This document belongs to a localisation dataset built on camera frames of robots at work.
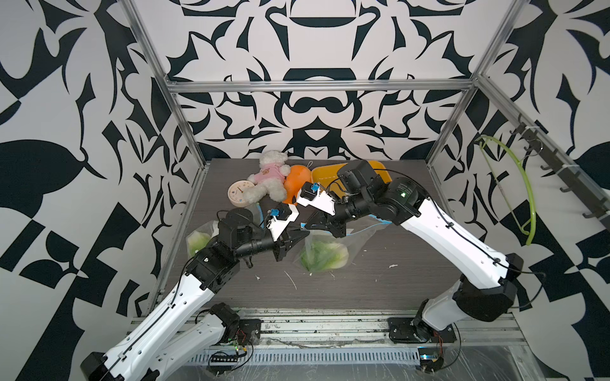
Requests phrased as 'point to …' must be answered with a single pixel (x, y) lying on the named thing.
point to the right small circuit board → (429, 359)
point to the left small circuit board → (222, 369)
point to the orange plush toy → (298, 175)
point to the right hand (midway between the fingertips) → (307, 218)
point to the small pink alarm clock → (235, 192)
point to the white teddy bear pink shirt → (269, 178)
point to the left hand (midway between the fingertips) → (303, 224)
